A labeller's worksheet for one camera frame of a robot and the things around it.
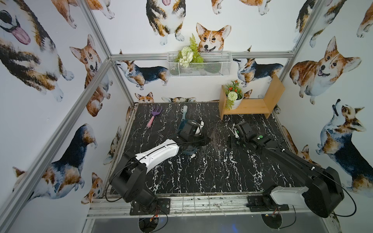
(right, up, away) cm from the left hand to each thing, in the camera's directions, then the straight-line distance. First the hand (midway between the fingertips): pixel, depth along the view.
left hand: (211, 135), depth 82 cm
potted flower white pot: (+17, +24, +13) cm, 32 cm away
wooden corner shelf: (+42, +18, +27) cm, 53 cm away
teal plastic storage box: (-13, -4, -19) cm, 24 cm away
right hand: (+14, -1, +1) cm, 14 cm away
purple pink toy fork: (-42, +13, +35) cm, 56 cm away
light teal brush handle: (-18, +15, +35) cm, 42 cm away
